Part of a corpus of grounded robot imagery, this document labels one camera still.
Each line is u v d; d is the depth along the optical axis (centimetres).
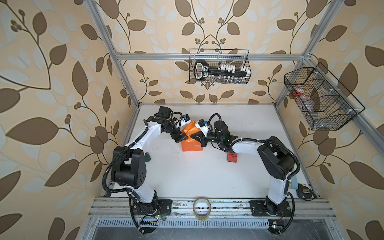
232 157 87
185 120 77
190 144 88
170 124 75
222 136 72
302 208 75
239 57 91
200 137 80
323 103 74
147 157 94
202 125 77
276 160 50
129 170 46
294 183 79
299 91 81
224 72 83
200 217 70
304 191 77
